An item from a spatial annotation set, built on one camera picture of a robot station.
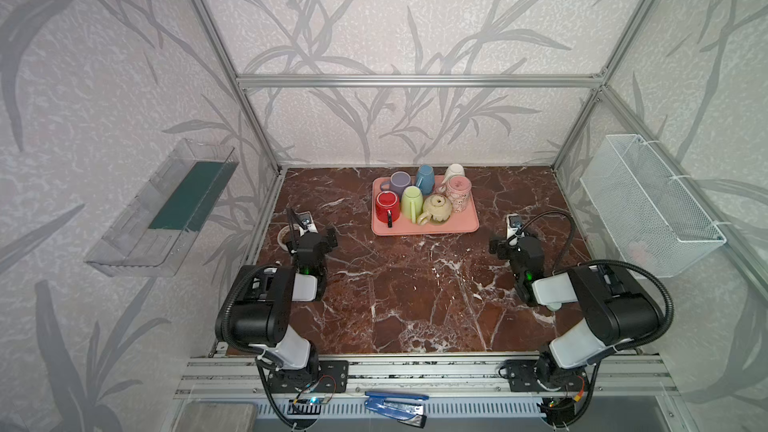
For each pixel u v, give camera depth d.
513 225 0.81
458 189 0.99
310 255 0.71
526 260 0.72
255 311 0.46
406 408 0.68
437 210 0.98
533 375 0.73
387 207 0.99
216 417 0.66
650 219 0.65
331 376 0.73
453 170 1.07
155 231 0.64
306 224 0.79
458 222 1.03
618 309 0.46
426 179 1.06
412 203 0.99
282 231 1.01
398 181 1.07
